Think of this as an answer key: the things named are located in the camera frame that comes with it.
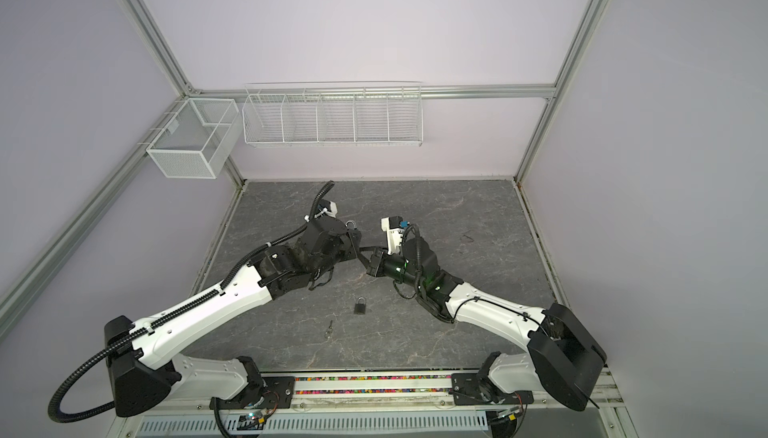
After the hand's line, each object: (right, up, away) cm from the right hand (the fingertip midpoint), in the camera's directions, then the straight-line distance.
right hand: (354, 253), depth 73 cm
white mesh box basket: (-55, +34, +25) cm, 70 cm away
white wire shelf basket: (+6, +44, +31) cm, 55 cm away
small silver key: (-9, -24, +12) cm, 28 cm away
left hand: (+1, +3, +1) cm, 3 cm away
